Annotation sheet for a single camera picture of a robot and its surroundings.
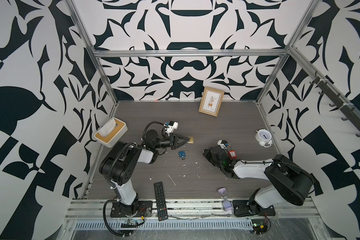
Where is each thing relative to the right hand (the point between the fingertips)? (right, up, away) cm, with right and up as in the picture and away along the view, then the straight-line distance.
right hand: (202, 149), depth 90 cm
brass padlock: (-8, +7, -12) cm, 16 cm away
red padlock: (+18, -4, +1) cm, 18 cm away
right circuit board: (+24, -32, -19) cm, 44 cm away
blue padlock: (-12, -3, +4) cm, 13 cm away
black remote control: (-23, -23, -14) cm, 36 cm away
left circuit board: (-37, -33, -17) cm, 52 cm away
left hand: (-8, +8, -14) cm, 18 cm away
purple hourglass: (+10, -24, -15) cm, 30 cm away
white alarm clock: (+40, +6, +8) cm, 42 cm away
